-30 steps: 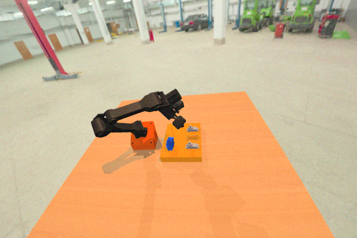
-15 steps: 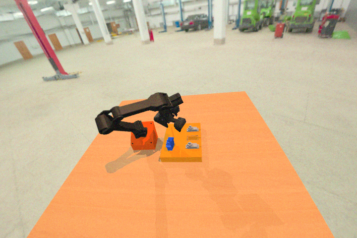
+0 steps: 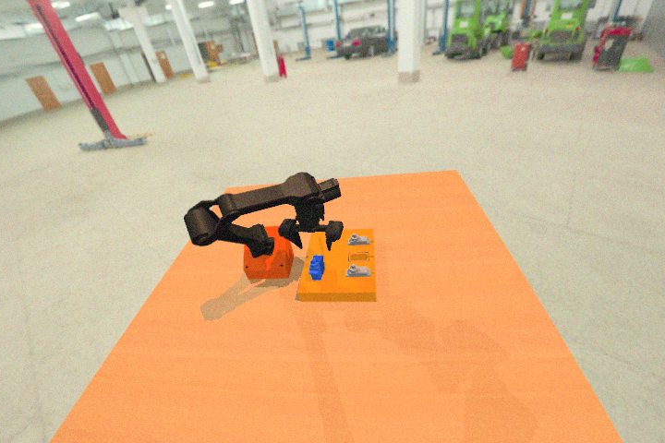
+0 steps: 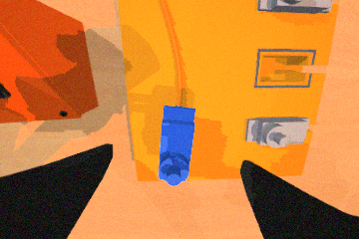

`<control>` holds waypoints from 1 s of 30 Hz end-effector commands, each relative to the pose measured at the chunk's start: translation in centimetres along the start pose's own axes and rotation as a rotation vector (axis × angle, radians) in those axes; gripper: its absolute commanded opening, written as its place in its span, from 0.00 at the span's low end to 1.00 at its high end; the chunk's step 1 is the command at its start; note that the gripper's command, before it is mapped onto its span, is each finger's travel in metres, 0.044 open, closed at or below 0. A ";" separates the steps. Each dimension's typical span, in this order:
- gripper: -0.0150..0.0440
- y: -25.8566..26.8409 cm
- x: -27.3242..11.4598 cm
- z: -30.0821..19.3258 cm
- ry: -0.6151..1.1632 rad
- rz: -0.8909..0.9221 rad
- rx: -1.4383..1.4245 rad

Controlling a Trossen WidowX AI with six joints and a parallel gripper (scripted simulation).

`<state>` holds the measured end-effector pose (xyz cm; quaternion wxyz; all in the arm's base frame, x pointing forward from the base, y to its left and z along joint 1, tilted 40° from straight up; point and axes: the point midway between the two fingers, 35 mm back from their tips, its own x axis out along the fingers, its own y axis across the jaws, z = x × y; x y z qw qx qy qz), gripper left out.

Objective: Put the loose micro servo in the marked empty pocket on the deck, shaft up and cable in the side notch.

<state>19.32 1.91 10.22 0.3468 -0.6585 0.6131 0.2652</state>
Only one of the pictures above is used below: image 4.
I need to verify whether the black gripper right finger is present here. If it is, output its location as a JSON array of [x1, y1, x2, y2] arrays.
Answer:
[[240, 159, 359, 239]]

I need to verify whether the blue micro servo with orange cable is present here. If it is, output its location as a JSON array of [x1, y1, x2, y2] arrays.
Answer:
[[158, 0, 195, 186]]

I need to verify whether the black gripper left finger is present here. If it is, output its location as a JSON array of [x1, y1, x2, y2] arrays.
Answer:
[[0, 143, 114, 239]]

